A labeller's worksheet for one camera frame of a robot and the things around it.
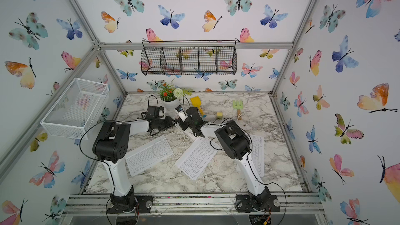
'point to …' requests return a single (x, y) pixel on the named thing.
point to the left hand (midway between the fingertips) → (177, 121)
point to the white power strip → (188, 132)
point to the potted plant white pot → (170, 95)
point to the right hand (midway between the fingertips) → (178, 116)
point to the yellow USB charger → (220, 114)
